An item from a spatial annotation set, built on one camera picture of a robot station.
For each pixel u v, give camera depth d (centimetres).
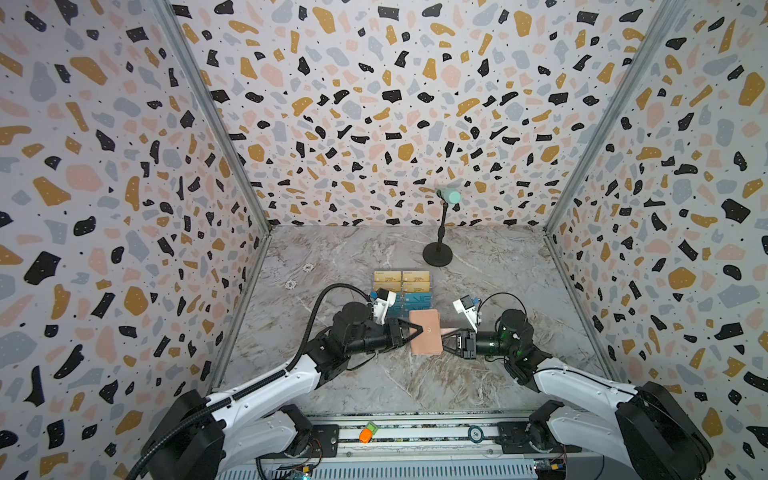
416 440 76
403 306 95
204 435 39
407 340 69
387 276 95
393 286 95
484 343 69
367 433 73
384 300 71
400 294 95
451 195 84
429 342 71
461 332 70
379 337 66
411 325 72
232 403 43
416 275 95
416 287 95
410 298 95
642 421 42
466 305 72
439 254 113
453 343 68
